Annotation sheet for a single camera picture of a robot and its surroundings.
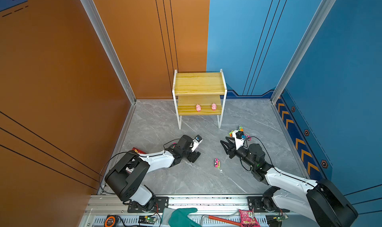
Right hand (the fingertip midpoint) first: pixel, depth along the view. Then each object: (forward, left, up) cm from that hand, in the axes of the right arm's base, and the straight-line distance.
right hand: (222, 140), depth 80 cm
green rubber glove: (-34, +23, -12) cm, 42 cm away
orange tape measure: (-35, +54, -11) cm, 65 cm away
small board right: (-34, -25, -15) cm, 44 cm away
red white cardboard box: (-1, +49, -11) cm, 50 cm away
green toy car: (+16, -15, -13) cm, 26 cm away
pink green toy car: (-8, +3, -12) cm, 15 cm away
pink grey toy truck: (+10, -20, -13) cm, 26 cm away
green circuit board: (-34, +38, -16) cm, 53 cm away
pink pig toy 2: (+21, +3, +4) cm, 22 cm away
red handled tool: (-34, +3, -15) cm, 38 cm away
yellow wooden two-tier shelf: (+18, +12, +17) cm, 28 cm away
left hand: (+2, +15, -12) cm, 19 cm away
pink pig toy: (+21, +13, +4) cm, 25 cm away
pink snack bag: (-34, -10, -13) cm, 38 cm away
